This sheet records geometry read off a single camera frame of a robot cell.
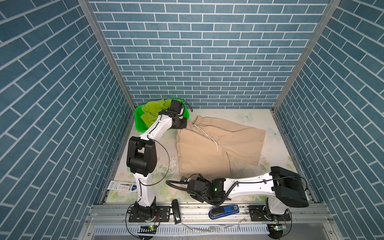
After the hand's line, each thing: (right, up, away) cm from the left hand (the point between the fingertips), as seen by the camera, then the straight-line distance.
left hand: (183, 124), depth 95 cm
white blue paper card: (-33, -34, -13) cm, 49 cm away
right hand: (+6, -33, -17) cm, 37 cm away
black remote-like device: (-1, -43, -22) cm, 48 cm away
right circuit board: (+47, -51, -23) cm, 74 cm away
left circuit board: (-15, -51, -23) cm, 58 cm away
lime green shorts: (-25, +10, +13) cm, 30 cm away
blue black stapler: (+20, -42, -24) cm, 52 cm away
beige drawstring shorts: (+14, -14, -1) cm, 20 cm away
